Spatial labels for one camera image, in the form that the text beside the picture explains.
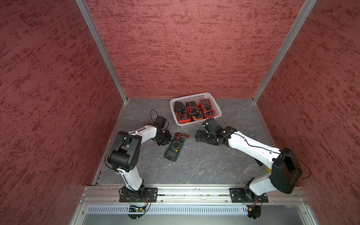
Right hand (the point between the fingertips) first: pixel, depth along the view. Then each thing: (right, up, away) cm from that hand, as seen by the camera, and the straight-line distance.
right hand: (201, 141), depth 84 cm
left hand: (-20, -3, +9) cm, 22 cm away
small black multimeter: (-5, +21, +12) cm, 25 cm away
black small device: (-15, +22, +20) cm, 33 cm away
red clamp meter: (+7, +22, +19) cm, 29 cm away
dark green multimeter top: (-17, -7, +4) cm, 19 cm away
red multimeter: (-11, +14, +13) cm, 22 cm away
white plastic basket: (0, +29, +29) cm, 41 cm away
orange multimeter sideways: (0, +15, +16) cm, 22 cm away
